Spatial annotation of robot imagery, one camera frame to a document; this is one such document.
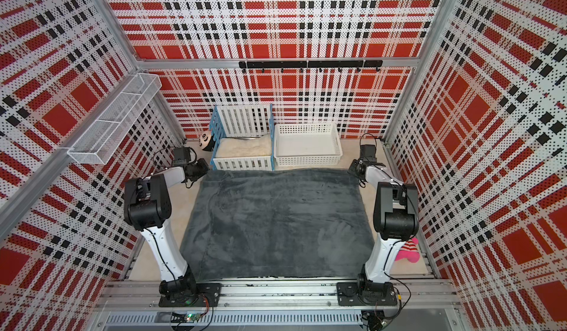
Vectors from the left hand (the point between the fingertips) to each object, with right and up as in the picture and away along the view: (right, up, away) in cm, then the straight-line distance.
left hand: (212, 165), depth 106 cm
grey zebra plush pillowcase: (+33, -24, -16) cm, 44 cm away
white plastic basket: (+47, +11, +15) cm, 51 cm away
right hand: (+70, -1, -6) cm, 70 cm away
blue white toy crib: (+10, +15, +21) cm, 27 cm away
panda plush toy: (-5, +12, +5) cm, 14 cm away
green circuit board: (+8, -48, -37) cm, 61 cm away
